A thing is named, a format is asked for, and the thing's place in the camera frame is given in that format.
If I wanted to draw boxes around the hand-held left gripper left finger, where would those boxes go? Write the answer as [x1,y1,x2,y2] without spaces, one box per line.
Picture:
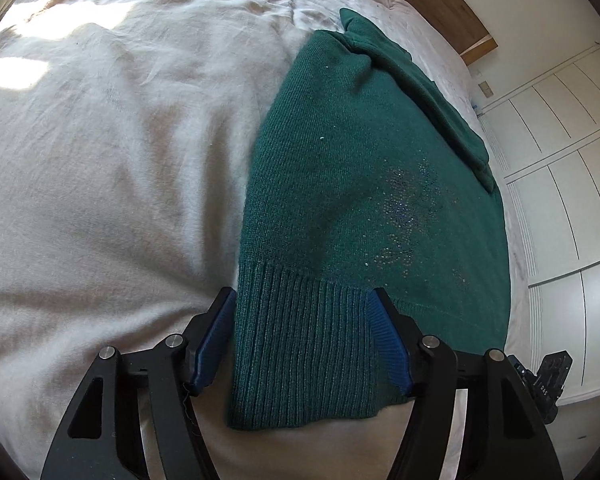
[40,286,238,480]

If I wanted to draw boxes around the bed with white duvet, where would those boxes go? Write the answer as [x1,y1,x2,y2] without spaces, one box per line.
[0,0,536,480]

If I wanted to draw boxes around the wooden headboard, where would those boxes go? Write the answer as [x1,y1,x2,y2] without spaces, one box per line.
[375,0,498,66]

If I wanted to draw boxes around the green knit sweater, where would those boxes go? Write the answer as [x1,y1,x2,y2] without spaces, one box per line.
[227,7,511,431]

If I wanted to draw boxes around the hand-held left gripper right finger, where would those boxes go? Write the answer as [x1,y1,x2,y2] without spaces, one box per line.
[366,287,565,480]

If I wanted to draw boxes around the white wardrobe doors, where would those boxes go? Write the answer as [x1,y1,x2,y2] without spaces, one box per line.
[475,42,600,406]

